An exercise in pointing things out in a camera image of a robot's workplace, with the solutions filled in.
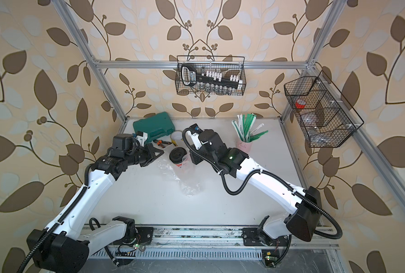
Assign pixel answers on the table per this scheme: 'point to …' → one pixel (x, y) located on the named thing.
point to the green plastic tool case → (156, 127)
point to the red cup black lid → (176, 154)
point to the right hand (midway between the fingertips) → (190, 147)
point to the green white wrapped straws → (243, 127)
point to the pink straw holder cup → (244, 147)
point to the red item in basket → (298, 106)
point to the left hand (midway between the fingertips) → (161, 149)
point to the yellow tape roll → (175, 136)
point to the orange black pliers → (159, 143)
